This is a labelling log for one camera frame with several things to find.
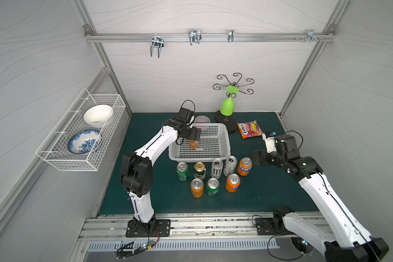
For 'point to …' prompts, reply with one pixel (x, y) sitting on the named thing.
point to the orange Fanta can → (232, 183)
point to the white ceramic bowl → (96, 115)
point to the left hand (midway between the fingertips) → (192, 133)
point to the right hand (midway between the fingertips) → (262, 151)
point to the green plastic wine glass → (227, 106)
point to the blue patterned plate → (82, 142)
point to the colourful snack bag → (249, 129)
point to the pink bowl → (202, 119)
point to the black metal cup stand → (230, 122)
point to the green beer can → (200, 170)
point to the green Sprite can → (213, 186)
